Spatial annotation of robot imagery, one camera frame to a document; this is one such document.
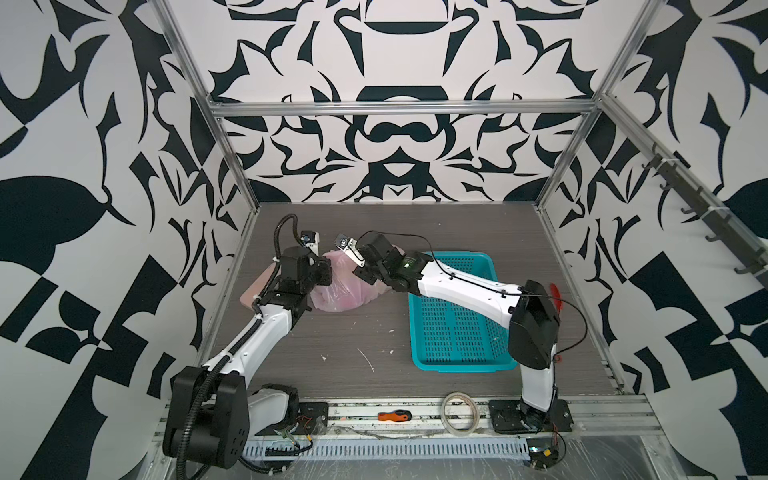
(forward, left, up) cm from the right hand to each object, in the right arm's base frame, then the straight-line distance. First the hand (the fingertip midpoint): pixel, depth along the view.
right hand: (363, 248), depth 83 cm
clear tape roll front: (-38, -27, -20) cm, 51 cm away
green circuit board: (-44, -42, -22) cm, 65 cm away
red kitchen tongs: (-7, -58, -19) cm, 62 cm away
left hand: (+1, +12, -3) cm, 12 cm away
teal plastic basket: (-18, -24, -20) cm, 36 cm away
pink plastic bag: (-8, +5, -9) cm, 13 cm away
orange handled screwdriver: (-37, -8, -19) cm, 42 cm away
